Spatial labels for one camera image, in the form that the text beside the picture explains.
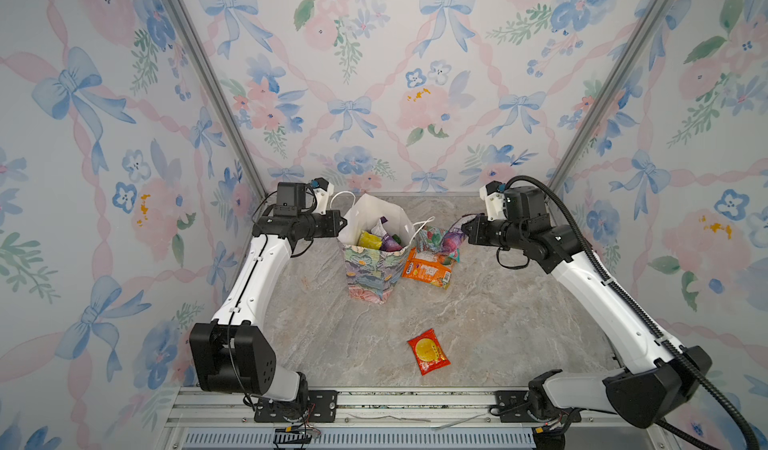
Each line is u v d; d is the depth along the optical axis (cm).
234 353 41
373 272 80
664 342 40
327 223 70
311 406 73
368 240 89
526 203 53
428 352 82
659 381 37
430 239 103
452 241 75
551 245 50
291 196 62
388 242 86
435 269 96
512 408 72
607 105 91
